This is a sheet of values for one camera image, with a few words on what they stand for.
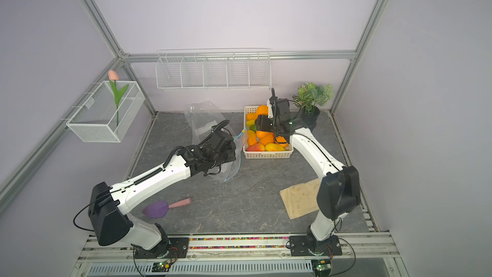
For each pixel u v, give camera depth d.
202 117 1.13
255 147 0.95
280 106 0.64
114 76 0.79
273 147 0.96
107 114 0.82
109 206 0.41
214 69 1.00
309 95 0.91
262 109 0.85
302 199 0.86
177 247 0.73
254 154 0.96
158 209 0.83
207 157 0.58
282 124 0.64
